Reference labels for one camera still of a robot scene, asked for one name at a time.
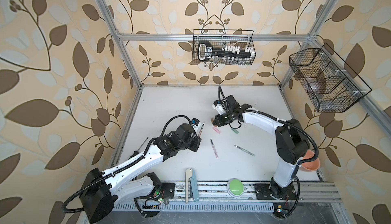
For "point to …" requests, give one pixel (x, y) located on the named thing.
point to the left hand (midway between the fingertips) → (202, 139)
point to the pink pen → (215, 150)
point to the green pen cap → (234, 130)
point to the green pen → (245, 150)
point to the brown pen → (201, 130)
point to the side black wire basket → (329, 83)
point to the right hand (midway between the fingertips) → (214, 123)
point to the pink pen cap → (216, 130)
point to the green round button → (235, 187)
